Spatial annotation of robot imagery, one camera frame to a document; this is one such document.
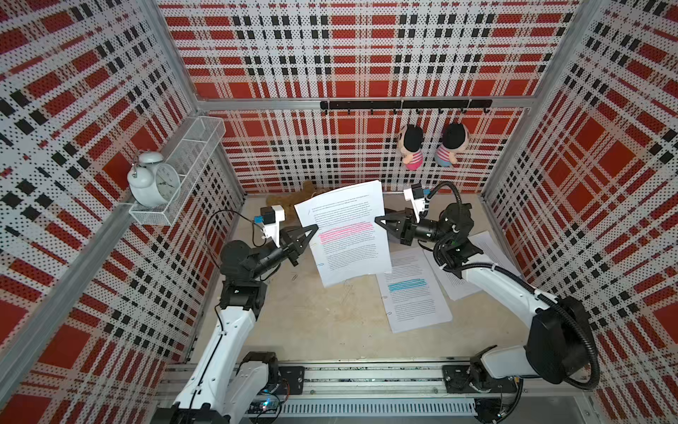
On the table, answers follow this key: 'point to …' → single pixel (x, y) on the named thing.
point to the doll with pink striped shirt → (410, 140)
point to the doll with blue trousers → (455, 139)
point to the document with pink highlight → (349, 243)
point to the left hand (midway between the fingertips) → (318, 226)
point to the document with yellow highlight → (491, 255)
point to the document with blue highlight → (410, 294)
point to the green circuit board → (264, 406)
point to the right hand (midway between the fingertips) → (382, 218)
